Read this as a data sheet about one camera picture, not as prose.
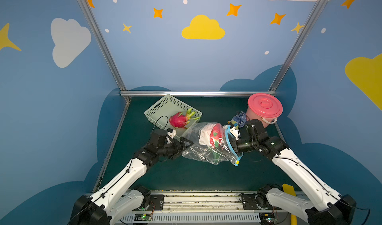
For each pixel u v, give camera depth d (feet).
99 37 2.76
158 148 2.06
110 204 1.35
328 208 1.27
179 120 3.19
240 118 3.41
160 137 1.95
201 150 2.45
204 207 2.40
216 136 2.19
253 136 1.88
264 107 3.06
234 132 2.18
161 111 3.72
